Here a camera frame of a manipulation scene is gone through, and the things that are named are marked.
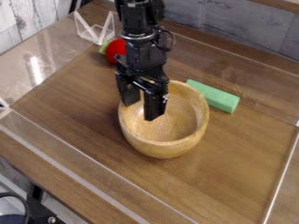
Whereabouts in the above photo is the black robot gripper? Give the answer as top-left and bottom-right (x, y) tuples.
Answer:
(116, 34), (172, 122)

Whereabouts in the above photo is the light wooden bowl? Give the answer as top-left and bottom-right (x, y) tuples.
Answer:
(117, 80), (211, 158)

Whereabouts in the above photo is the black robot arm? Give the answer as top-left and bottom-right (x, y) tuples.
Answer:
(115, 0), (173, 122)

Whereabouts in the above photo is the red felt ball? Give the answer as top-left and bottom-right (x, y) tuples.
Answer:
(105, 38), (127, 64)

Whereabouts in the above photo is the small green block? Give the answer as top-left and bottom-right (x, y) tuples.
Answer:
(99, 40), (111, 55)

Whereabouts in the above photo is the green flat block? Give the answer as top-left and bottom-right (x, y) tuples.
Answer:
(187, 80), (240, 114)

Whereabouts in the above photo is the clear acrylic corner bracket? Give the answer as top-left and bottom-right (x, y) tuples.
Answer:
(73, 11), (116, 46)

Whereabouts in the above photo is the clear acrylic tray wall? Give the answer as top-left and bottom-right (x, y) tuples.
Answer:
(0, 110), (197, 224)

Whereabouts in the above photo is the black metal bracket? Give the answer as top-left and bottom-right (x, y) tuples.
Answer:
(27, 184), (67, 224)

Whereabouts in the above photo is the black cable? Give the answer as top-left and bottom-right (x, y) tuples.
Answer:
(0, 192), (31, 224)

